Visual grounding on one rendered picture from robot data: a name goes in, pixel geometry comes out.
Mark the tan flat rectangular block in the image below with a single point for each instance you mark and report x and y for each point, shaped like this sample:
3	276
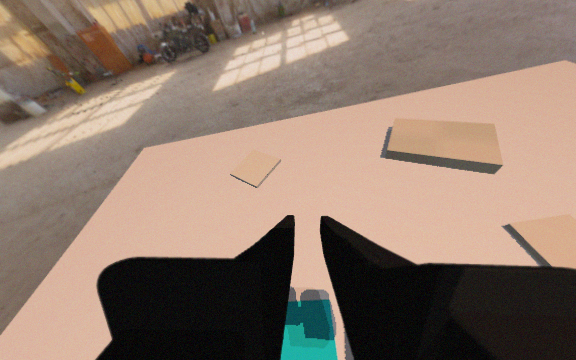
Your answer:
467	146

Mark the tan flat square tile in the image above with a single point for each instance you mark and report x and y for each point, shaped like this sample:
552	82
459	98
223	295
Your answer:
552	240

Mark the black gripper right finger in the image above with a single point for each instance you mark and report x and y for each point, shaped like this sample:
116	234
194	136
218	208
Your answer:
394	309

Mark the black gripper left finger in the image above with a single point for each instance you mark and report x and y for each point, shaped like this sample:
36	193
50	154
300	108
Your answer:
248	293

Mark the beige flat square slab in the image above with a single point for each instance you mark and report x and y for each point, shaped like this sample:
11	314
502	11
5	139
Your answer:
255	168

